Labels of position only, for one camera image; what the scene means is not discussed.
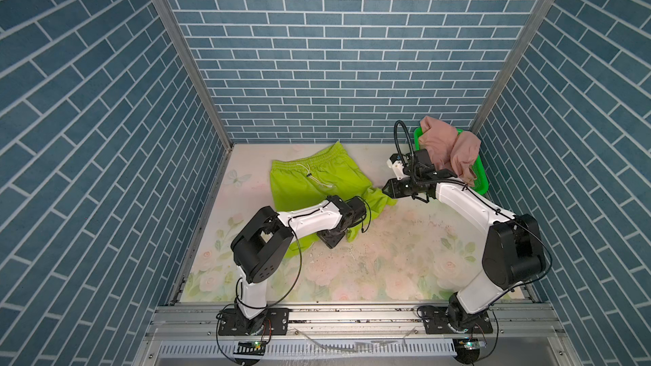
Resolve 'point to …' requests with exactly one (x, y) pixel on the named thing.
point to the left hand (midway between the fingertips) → (324, 236)
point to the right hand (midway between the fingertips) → (384, 186)
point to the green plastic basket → (481, 182)
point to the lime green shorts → (303, 180)
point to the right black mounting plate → (436, 320)
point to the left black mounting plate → (273, 321)
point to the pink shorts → (449, 149)
